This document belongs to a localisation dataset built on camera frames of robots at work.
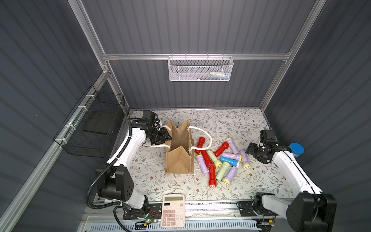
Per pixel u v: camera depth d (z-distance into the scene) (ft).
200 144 3.15
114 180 1.39
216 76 2.99
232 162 2.85
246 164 2.84
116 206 2.12
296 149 2.46
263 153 1.95
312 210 1.29
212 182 2.65
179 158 2.65
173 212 2.37
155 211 2.37
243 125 3.65
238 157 2.92
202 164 2.85
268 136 2.12
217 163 2.85
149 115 2.20
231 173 2.76
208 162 2.91
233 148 3.14
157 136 2.32
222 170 2.77
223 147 3.09
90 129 2.33
